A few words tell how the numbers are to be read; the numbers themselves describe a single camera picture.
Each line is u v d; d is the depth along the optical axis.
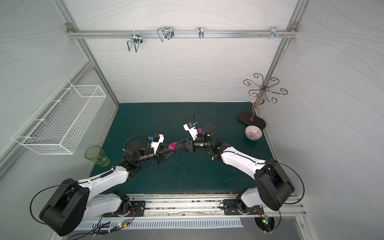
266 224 0.72
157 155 0.68
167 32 0.76
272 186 0.42
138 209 0.73
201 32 0.78
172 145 0.73
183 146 0.74
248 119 1.10
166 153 0.71
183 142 0.69
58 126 0.68
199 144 0.69
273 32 0.76
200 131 0.63
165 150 0.71
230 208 0.72
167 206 0.75
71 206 0.41
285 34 0.78
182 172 0.86
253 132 1.01
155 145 0.69
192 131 0.70
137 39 0.78
